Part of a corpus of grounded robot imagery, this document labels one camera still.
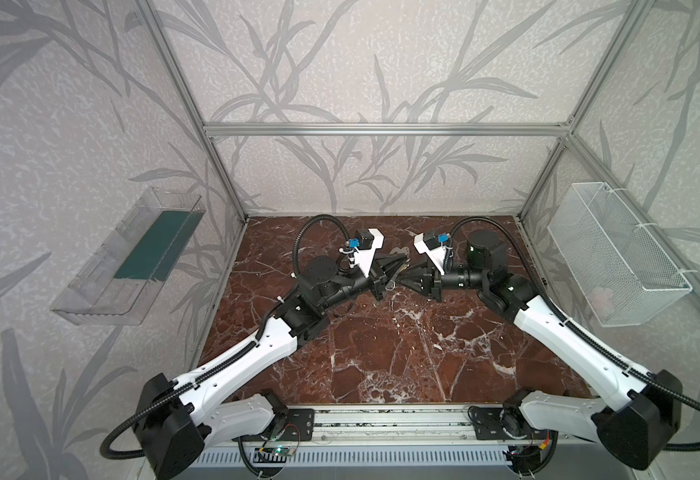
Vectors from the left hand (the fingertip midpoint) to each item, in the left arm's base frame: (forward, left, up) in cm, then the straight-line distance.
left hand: (409, 253), depth 62 cm
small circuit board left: (-32, +30, -37) cm, 57 cm away
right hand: (0, +1, -6) cm, 6 cm away
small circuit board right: (-33, -30, -39) cm, 60 cm away
